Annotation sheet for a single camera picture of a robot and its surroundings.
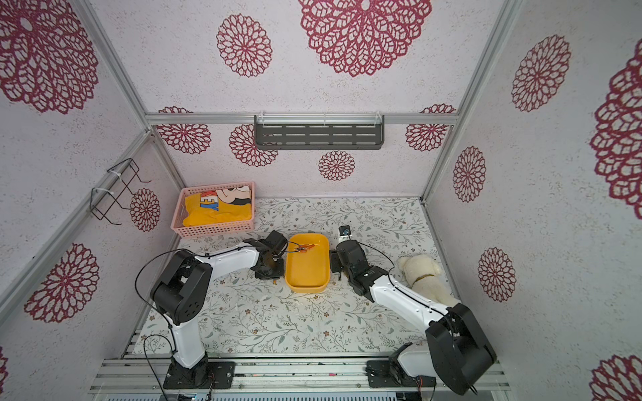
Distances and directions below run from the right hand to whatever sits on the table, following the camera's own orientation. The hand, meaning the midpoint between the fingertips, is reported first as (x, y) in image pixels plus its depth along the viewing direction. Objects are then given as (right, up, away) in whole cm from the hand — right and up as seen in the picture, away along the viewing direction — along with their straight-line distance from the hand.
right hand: (336, 247), depth 86 cm
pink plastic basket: (-44, +22, +29) cm, 57 cm away
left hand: (-22, -12, +9) cm, 26 cm away
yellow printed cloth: (-55, +12, +15) cm, 59 cm away
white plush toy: (+30, -9, +1) cm, 31 cm away
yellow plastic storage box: (-10, -10, +9) cm, 17 cm away
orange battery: (-12, -2, +17) cm, 21 cm away
